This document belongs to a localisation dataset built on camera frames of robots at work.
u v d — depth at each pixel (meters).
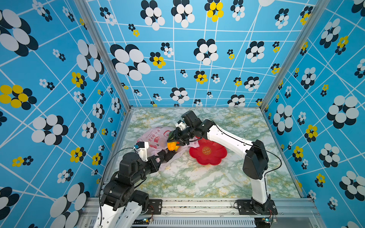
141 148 0.60
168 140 0.75
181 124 0.78
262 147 0.50
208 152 0.94
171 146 0.72
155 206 0.74
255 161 0.49
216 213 0.73
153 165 0.58
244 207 0.73
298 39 0.81
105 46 0.85
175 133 0.72
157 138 0.91
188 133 0.69
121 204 0.45
